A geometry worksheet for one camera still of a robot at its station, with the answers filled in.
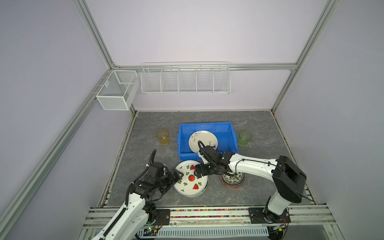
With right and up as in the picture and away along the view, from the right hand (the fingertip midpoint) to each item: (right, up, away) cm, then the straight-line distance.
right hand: (199, 173), depth 83 cm
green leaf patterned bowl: (+19, -2, -5) cm, 20 cm away
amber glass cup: (-26, +20, +24) cm, 40 cm away
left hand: (-11, -3, -4) cm, 12 cm away
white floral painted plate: (+5, +18, +19) cm, 27 cm away
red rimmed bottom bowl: (+17, -5, -6) cm, 19 cm away
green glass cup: (+31, +18, +18) cm, 41 cm away
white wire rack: (-9, +58, +15) cm, 61 cm away
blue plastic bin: (+18, +23, +24) cm, 37 cm away
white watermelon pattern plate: (-6, -7, -1) cm, 9 cm away
